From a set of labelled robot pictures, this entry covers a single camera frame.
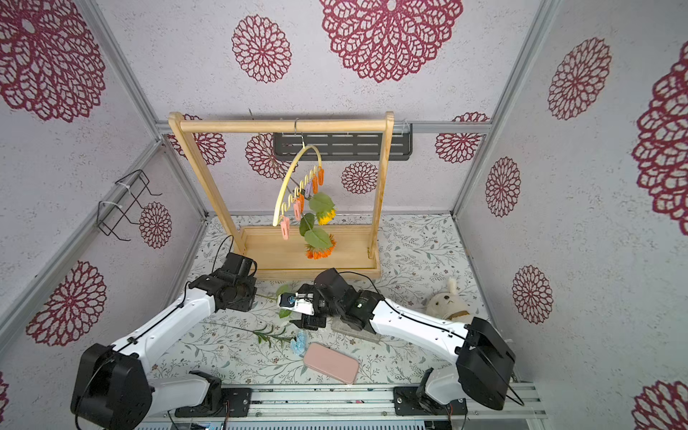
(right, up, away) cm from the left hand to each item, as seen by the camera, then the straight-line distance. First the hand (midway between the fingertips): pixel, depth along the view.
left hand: (258, 288), depth 87 cm
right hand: (+14, -1, -13) cm, 19 cm away
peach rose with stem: (+10, -6, -6) cm, 13 cm away
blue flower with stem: (+14, -15, -7) cm, 22 cm away
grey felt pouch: (+27, -12, -1) cm, 29 cm away
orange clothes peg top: (+20, +38, +8) cm, 44 cm away
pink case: (+24, -21, -7) cm, 33 cm away
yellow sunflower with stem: (+21, +26, +2) cm, 34 cm away
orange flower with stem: (+20, +15, -6) cm, 26 cm away
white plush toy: (+61, -5, -3) cm, 61 cm away
